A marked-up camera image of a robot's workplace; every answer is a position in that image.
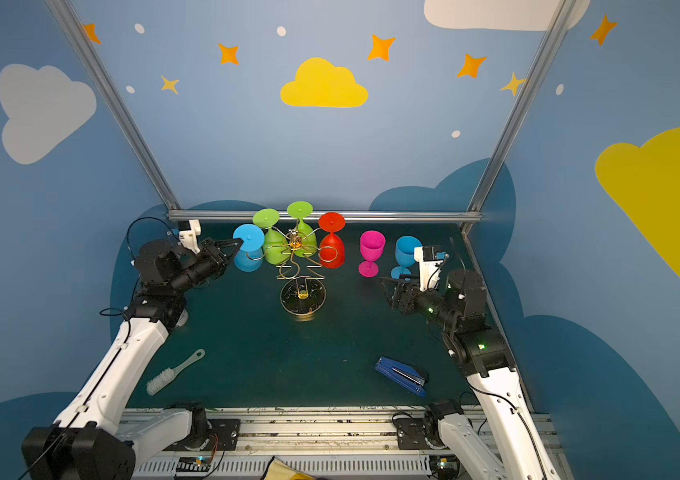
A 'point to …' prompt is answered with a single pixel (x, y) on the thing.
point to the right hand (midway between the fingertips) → (393, 276)
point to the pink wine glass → (372, 244)
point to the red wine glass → (332, 252)
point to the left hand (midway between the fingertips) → (241, 238)
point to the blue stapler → (403, 375)
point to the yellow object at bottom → (278, 470)
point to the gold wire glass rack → (301, 296)
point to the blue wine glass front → (405, 255)
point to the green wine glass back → (302, 237)
